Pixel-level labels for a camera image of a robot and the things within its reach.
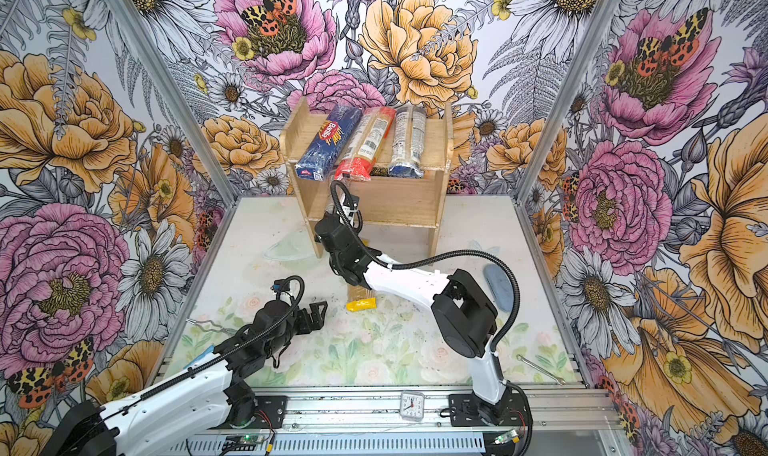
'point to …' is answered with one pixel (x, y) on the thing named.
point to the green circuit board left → (241, 442)
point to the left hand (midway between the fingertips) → (312, 314)
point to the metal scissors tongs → (223, 329)
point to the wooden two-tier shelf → (392, 200)
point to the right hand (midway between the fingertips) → (329, 222)
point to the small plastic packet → (201, 355)
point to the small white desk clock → (412, 406)
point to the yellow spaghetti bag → (360, 298)
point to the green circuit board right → (510, 436)
